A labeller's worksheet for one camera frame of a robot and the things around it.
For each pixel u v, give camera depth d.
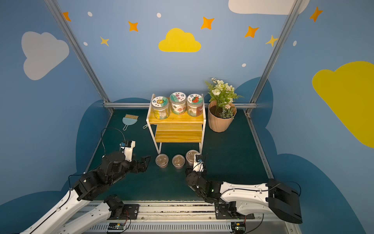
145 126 1.11
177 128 0.89
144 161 0.63
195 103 0.68
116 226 0.72
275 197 0.42
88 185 0.47
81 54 0.86
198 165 0.65
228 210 0.66
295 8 0.69
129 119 1.15
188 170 0.69
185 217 0.74
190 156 0.77
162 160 0.88
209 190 0.60
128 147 0.60
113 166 0.49
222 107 1.00
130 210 0.75
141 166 0.63
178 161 0.87
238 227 0.73
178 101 0.69
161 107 0.66
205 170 0.71
